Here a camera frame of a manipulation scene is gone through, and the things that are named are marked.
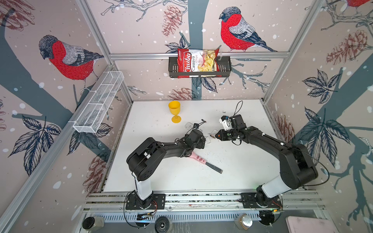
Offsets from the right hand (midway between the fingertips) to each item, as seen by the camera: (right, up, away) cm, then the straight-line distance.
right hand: (215, 137), depth 89 cm
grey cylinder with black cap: (-58, -32, -29) cm, 72 cm away
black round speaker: (-28, -31, -31) cm, 52 cm away
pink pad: (+39, -36, -24) cm, 58 cm away
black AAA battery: (-6, +10, +18) cm, 21 cm away
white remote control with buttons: (-4, -3, +8) cm, 10 cm away
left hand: (-10, -1, +3) cm, 11 cm away
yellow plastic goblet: (-27, +18, +8) cm, 33 cm away
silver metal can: (+7, -30, -30) cm, 43 cm away
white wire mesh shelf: (-66, +14, -18) cm, 70 cm away
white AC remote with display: (-17, +6, +16) cm, 24 cm away
